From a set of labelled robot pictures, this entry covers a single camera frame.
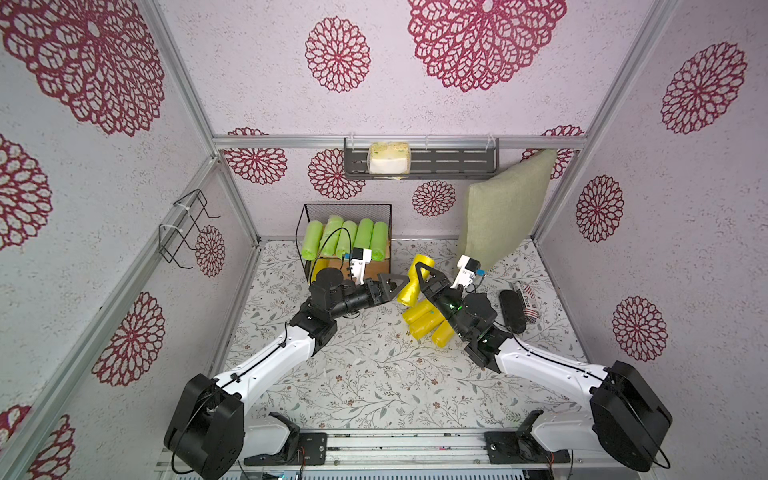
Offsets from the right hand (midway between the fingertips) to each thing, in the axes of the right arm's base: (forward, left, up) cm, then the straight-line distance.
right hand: (416, 265), depth 72 cm
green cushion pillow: (+21, -25, +1) cm, 32 cm away
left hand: (-4, +3, -3) cm, 6 cm away
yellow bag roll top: (+5, -2, -29) cm, 29 cm away
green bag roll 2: (+18, +10, -10) cm, 23 cm away
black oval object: (+8, -35, -32) cm, 48 cm away
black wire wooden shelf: (+44, +12, -21) cm, 50 cm away
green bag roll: (+18, +31, -10) cm, 37 cm away
